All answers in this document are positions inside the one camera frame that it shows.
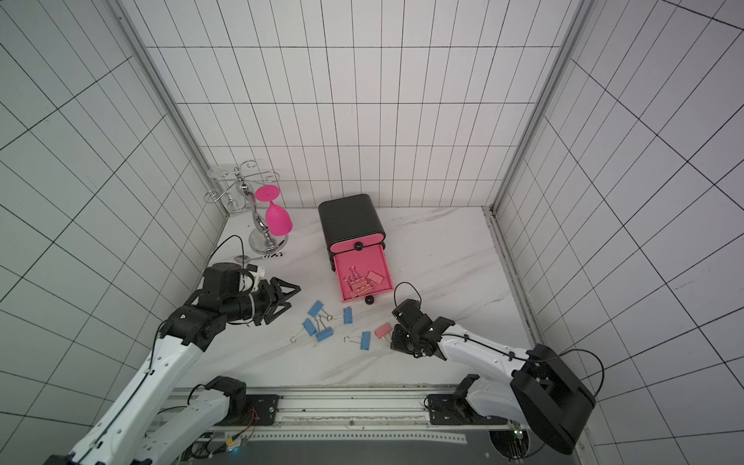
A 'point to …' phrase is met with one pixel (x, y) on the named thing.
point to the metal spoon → (246, 259)
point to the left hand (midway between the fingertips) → (293, 301)
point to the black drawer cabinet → (350, 218)
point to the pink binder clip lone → (373, 278)
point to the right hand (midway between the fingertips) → (386, 344)
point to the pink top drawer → (356, 244)
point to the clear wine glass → (232, 195)
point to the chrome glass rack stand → (260, 239)
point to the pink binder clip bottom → (357, 282)
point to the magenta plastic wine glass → (278, 221)
